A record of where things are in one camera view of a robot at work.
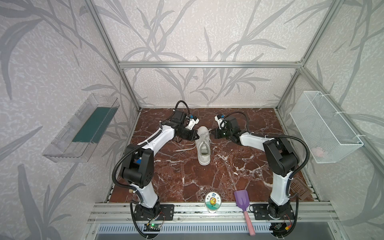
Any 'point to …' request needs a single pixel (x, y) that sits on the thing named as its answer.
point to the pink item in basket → (318, 151)
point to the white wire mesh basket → (329, 136)
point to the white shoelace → (201, 140)
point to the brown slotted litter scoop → (297, 187)
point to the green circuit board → (151, 227)
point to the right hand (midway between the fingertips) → (211, 127)
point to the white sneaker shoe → (203, 145)
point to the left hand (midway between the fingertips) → (200, 132)
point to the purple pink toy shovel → (243, 200)
